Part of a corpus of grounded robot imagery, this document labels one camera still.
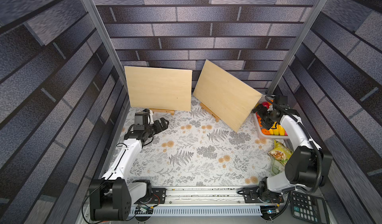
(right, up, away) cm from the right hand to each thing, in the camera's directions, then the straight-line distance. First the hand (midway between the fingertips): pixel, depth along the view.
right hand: (254, 114), depth 88 cm
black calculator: (+18, -43, -18) cm, 51 cm away
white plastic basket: (+8, -13, +2) cm, 16 cm away
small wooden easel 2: (-20, -4, +13) cm, 24 cm away
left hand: (-55, -5, -4) cm, 55 cm away
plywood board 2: (-13, +9, +2) cm, 16 cm away
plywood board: (-61, +17, +10) cm, 65 cm away
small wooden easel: (-52, +1, +16) cm, 55 cm away
